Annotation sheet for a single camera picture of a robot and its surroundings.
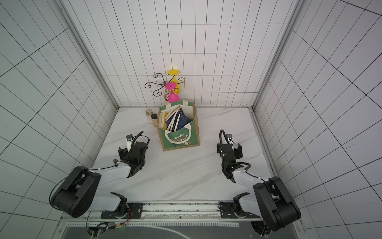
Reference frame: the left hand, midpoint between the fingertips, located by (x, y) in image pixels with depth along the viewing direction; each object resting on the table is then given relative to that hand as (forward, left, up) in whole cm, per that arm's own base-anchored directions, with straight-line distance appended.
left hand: (129, 146), depth 89 cm
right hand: (+3, -64, +2) cm, 64 cm away
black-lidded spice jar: (+22, -12, +1) cm, 25 cm away
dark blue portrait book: (+9, -24, +9) cm, 27 cm away
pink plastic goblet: (+28, -26, +15) cm, 41 cm away
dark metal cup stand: (+21, -18, +25) cm, 37 cm away
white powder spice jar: (+26, -8, +3) cm, 27 cm away
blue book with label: (+11, -34, +12) cm, 37 cm away
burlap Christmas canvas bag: (+3, -37, +7) cm, 37 cm away
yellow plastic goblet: (+43, -27, +25) cm, 56 cm away
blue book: (+17, -31, +13) cm, 38 cm away
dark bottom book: (+11, -25, +11) cm, 29 cm away
